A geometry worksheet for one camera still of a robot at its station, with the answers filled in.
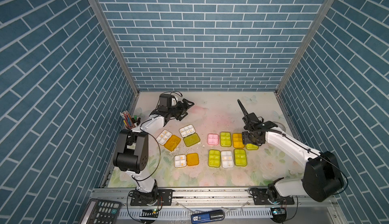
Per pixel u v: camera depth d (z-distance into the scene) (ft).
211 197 2.47
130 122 2.88
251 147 2.75
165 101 2.37
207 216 2.14
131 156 1.54
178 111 2.65
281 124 3.25
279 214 2.35
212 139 3.07
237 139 3.08
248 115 2.28
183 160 2.82
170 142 3.07
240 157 2.84
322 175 1.39
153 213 2.37
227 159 2.83
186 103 2.71
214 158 2.84
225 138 3.10
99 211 2.23
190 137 3.12
